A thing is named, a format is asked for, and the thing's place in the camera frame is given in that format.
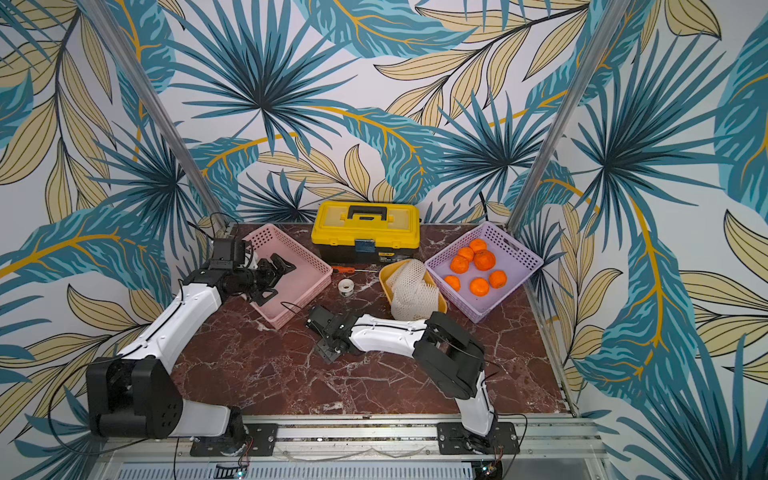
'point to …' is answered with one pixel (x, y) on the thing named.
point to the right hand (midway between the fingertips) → (334, 339)
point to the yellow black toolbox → (358, 233)
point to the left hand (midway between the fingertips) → (288, 278)
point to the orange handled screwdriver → (348, 270)
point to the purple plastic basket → (479, 270)
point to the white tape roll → (346, 287)
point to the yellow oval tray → (386, 270)
